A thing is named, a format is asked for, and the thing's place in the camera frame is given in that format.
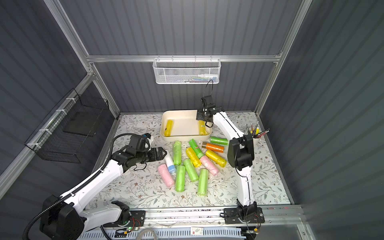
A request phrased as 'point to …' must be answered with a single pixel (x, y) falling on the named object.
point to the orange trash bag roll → (213, 147)
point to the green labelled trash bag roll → (196, 148)
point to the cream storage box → (185, 126)
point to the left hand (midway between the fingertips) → (161, 155)
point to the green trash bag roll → (219, 140)
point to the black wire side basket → (66, 134)
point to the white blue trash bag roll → (170, 163)
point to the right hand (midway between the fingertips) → (204, 115)
